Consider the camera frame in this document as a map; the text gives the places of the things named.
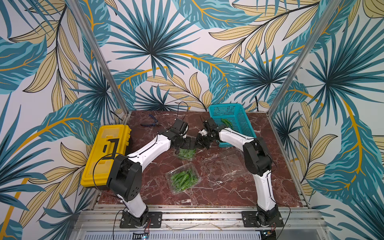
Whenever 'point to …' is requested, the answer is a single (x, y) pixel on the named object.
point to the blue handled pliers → (155, 123)
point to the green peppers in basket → (227, 123)
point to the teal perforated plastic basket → (233, 117)
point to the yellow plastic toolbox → (111, 141)
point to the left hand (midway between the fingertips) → (188, 146)
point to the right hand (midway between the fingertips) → (192, 145)
